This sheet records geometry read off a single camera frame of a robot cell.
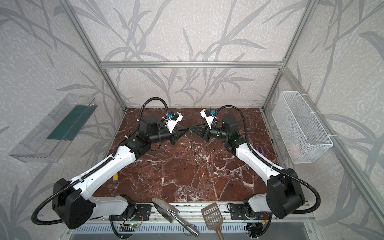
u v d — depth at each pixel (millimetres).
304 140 601
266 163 471
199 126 680
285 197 411
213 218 705
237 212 735
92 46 850
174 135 621
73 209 382
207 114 642
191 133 731
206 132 642
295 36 811
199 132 707
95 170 442
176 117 615
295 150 717
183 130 704
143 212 728
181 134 700
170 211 730
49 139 640
